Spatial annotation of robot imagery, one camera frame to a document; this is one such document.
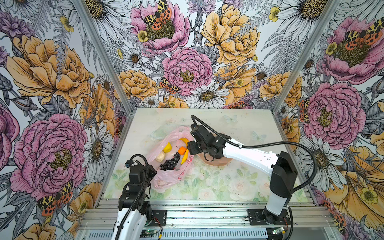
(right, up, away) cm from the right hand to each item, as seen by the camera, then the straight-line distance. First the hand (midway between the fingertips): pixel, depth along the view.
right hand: (195, 150), depth 82 cm
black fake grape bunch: (-14, -9, +8) cm, 18 cm away
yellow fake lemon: (-17, -1, +13) cm, 21 cm away
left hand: (-23, -11, +1) cm, 25 cm away
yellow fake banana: (-6, -6, +11) cm, 14 cm away
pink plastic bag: (-15, -15, -4) cm, 22 cm away
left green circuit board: (-22, -37, -11) cm, 44 cm away
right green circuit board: (+40, -36, -10) cm, 55 cm away
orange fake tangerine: (-8, -2, +11) cm, 13 cm away
